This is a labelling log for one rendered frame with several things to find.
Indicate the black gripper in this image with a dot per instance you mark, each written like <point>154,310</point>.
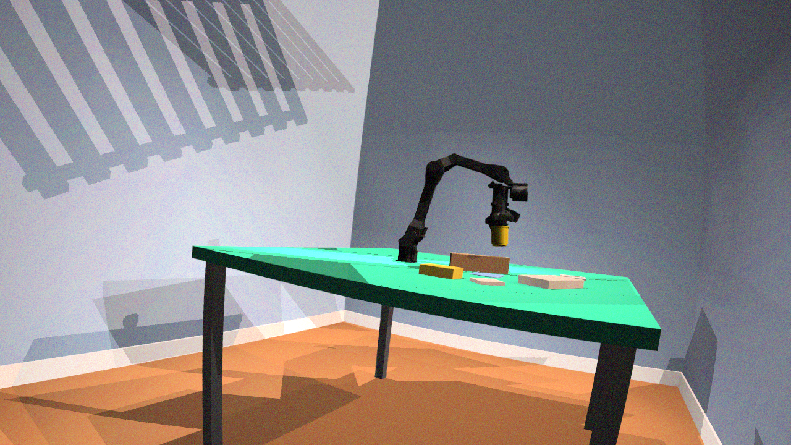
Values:
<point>498,217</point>

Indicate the yellow rectangular block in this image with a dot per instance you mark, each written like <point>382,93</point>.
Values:
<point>441,271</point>

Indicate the tan wooden bar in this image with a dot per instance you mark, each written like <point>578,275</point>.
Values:
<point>480,263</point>

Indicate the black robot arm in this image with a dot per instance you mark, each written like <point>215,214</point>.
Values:
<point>434,171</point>

